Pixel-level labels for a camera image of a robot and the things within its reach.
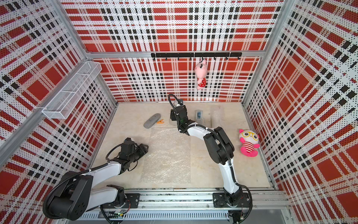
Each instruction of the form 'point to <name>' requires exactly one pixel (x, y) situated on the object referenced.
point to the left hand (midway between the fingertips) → (148, 148)
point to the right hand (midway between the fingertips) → (178, 108)
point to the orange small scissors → (160, 122)
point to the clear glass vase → (175, 103)
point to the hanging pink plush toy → (201, 70)
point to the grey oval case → (152, 120)
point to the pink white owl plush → (249, 140)
